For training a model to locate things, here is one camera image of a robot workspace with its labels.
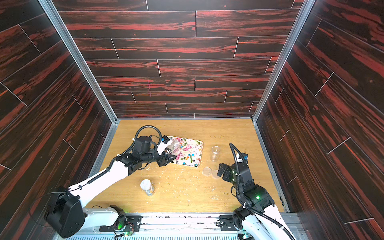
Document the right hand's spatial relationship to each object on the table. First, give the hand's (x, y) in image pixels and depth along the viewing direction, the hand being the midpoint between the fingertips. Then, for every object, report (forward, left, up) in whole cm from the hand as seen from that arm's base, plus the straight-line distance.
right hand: (230, 165), depth 76 cm
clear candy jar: (+5, +29, +9) cm, 31 cm away
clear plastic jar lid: (+5, +11, -18) cm, 21 cm away
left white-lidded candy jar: (-10, +42, -6) cm, 44 cm away
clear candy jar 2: (+15, +6, -8) cm, 18 cm away
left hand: (+6, +30, +1) cm, 31 cm away
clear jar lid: (+3, +6, -18) cm, 19 cm away
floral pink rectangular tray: (+18, +22, -17) cm, 33 cm away
